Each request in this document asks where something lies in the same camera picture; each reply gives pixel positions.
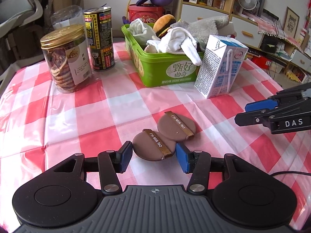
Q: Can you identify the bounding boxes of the brown powder puff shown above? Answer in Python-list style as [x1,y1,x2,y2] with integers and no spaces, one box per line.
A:
[157,111,196,142]
[132,129,176,161]

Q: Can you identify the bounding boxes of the grey quilted cloth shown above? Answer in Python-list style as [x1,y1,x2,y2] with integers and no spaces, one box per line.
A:
[170,15,229,44]

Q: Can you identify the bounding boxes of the white gloves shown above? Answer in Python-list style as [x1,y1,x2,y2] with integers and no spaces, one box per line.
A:
[147,27,202,66]

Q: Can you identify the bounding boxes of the beige bunny plush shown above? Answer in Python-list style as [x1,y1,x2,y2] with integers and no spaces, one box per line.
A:
[144,44,158,54]

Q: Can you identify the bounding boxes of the burger plush toy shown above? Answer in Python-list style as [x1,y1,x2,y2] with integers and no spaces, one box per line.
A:
[153,14,176,38]

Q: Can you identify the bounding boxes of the white foam block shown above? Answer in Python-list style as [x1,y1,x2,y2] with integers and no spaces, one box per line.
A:
[218,22,237,38]

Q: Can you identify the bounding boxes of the red white checkered tablecloth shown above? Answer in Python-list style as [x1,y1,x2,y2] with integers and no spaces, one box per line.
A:
[1,43,310,232]

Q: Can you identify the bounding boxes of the blue white milk carton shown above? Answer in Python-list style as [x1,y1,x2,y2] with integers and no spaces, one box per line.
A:
[195,35,248,98]

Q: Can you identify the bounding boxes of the low wooden drawer cabinet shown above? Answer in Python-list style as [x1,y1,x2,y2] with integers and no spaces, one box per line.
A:
[231,14,264,49]

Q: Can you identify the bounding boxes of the small framed bear picture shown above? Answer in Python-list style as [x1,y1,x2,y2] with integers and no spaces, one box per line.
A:
[283,7,299,38]

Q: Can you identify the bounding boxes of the black framed picture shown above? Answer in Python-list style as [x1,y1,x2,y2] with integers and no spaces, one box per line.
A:
[245,0,267,17]

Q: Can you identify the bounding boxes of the green plastic bin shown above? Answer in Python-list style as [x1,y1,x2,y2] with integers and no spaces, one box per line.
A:
[121,24,199,87]

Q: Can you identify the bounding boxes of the white desk fan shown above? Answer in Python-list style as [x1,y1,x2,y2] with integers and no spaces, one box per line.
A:
[238,0,257,15]

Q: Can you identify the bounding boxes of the gold lid cookie jar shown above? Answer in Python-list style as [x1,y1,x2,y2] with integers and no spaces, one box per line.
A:
[40,24,92,93]

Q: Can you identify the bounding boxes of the black yellow drink can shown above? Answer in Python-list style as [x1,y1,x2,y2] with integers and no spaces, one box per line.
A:
[84,6,115,71]

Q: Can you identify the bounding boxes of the red snack bucket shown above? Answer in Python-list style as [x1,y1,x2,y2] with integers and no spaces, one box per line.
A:
[128,4,164,24]

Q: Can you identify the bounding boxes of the white office chair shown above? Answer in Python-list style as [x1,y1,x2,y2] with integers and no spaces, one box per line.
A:
[1,0,43,37]

